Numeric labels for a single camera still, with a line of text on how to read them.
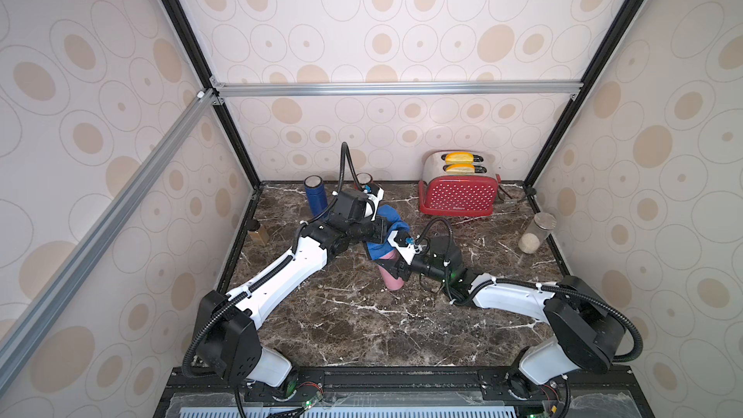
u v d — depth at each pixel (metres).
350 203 0.59
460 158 1.00
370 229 0.70
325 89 1.88
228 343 0.41
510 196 1.15
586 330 0.44
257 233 0.95
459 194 1.00
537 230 0.90
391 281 0.87
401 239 0.67
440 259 0.63
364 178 0.92
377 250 0.74
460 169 0.97
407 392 0.73
